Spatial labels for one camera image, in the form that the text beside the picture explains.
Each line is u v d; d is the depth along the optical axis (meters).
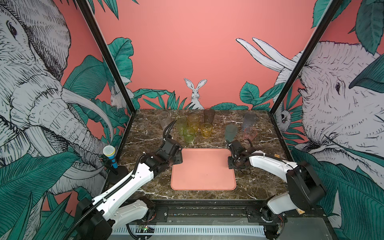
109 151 0.70
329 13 0.71
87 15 0.71
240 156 0.65
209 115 1.03
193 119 0.98
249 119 1.06
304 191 0.44
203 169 0.89
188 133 1.03
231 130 1.03
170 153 0.59
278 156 0.95
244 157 0.63
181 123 1.00
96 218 0.37
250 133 1.05
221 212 0.76
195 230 0.70
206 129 1.12
